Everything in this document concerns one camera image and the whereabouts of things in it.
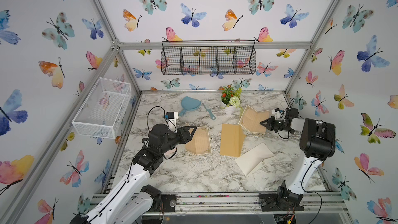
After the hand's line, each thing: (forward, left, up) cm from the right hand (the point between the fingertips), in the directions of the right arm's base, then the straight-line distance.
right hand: (263, 121), depth 100 cm
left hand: (-20, +41, +22) cm, 50 cm away
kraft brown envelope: (-12, +20, -3) cm, 24 cm away
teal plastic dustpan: (+17, +50, -4) cm, 53 cm away
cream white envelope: (-26, +12, -2) cm, 29 cm away
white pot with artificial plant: (+7, +22, +12) cm, 26 cm away
